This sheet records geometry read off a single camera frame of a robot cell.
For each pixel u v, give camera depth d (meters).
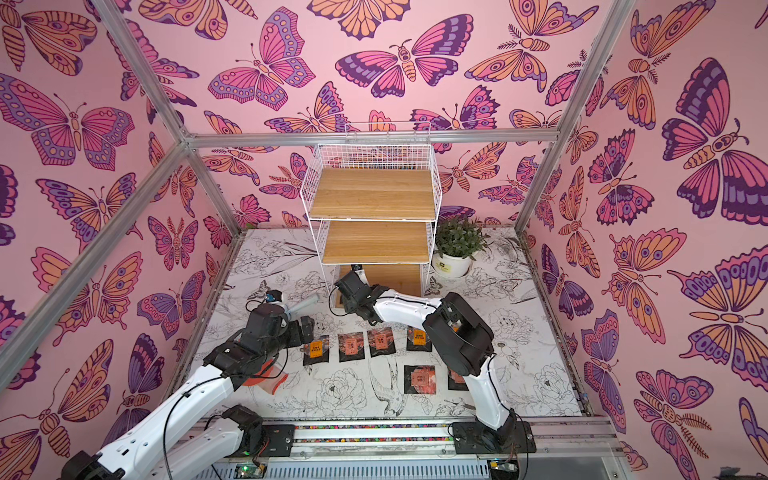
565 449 0.73
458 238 0.91
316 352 0.88
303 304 0.97
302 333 0.73
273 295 0.72
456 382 0.83
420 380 0.83
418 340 0.90
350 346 0.90
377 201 0.71
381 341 0.90
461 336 0.52
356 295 0.73
